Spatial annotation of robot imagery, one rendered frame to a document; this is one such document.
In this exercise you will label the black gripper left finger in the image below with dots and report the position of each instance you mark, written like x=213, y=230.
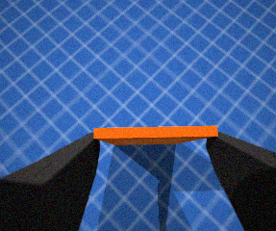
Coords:
x=52, y=193

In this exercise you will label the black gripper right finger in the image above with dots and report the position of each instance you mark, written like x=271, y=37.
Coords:
x=247, y=174

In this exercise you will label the orange plate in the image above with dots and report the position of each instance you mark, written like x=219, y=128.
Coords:
x=154, y=135

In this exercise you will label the dark blue work mat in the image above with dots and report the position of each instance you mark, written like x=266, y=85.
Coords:
x=69, y=66

